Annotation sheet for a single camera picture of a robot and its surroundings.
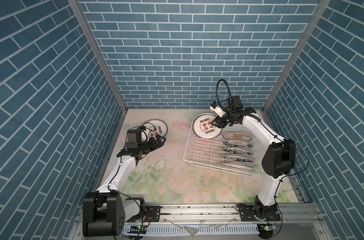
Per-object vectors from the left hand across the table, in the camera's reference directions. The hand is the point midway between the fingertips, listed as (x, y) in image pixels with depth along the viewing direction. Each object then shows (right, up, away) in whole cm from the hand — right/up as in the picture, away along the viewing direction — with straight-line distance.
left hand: (160, 141), depth 84 cm
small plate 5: (+37, -15, +2) cm, 40 cm away
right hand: (+32, +13, +6) cm, 35 cm away
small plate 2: (+48, -4, +14) cm, 51 cm away
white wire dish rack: (+29, -9, +11) cm, 32 cm away
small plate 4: (+44, -10, 0) cm, 46 cm away
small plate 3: (+47, -8, +9) cm, 49 cm away
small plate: (+48, +1, +12) cm, 49 cm away
